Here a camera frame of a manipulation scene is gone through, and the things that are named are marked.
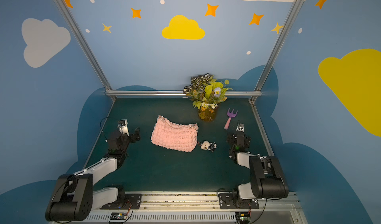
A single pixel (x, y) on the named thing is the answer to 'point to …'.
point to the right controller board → (243, 217)
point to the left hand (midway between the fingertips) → (130, 126)
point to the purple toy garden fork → (230, 114)
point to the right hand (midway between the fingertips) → (241, 133)
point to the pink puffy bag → (166, 135)
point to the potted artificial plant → (206, 92)
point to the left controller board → (118, 216)
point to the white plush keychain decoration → (206, 145)
